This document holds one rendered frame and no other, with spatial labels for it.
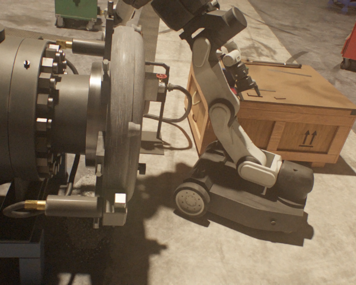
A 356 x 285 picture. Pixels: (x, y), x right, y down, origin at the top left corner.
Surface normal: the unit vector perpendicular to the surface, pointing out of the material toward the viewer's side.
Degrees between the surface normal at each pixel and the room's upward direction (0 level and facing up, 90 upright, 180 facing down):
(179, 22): 118
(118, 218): 112
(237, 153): 90
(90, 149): 97
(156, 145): 0
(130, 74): 39
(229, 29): 105
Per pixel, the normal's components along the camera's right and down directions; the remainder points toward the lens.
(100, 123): 0.15, 0.19
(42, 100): 0.17, -0.24
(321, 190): 0.15, -0.84
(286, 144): 0.10, 0.53
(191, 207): -0.39, 0.43
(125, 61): 0.19, -0.46
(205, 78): -0.14, 0.74
